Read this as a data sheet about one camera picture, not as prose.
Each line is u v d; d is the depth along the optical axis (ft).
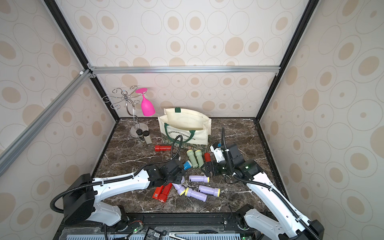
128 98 2.93
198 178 2.82
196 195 2.61
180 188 2.66
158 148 3.22
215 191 2.62
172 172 2.03
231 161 1.79
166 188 2.70
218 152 2.20
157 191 2.67
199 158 3.10
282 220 1.37
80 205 1.32
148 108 3.16
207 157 3.15
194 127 3.28
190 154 3.11
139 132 3.27
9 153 1.68
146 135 3.27
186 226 2.38
